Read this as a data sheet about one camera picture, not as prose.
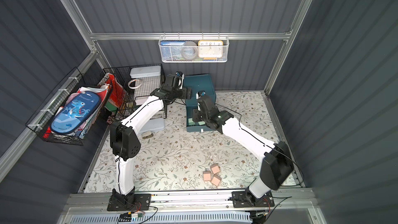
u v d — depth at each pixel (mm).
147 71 1025
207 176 806
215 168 826
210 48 886
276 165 422
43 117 610
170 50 839
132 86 962
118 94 1125
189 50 905
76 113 652
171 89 705
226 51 860
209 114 598
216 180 787
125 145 524
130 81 987
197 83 967
